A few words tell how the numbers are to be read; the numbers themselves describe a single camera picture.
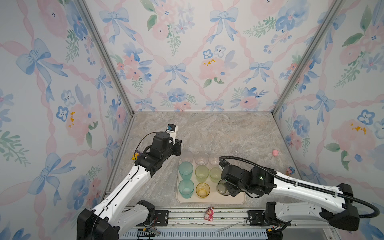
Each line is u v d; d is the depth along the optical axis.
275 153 0.96
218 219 0.75
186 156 0.92
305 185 0.43
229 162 0.63
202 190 0.82
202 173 0.86
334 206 0.40
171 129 0.66
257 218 0.73
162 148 0.57
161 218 0.74
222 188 0.68
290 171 0.84
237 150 0.97
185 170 0.88
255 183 0.48
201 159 0.92
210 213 0.74
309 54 0.85
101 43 0.81
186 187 0.80
